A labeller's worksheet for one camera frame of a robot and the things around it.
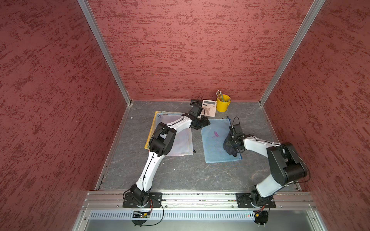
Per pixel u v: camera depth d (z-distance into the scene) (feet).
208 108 3.73
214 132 3.38
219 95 3.46
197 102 3.88
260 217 2.29
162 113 3.61
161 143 1.99
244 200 2.40
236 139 2.24
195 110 2.80
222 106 3.61
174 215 2.33
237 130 2.49
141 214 2.35
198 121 2.96
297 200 2.53
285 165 1.53
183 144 3.12
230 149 2.87
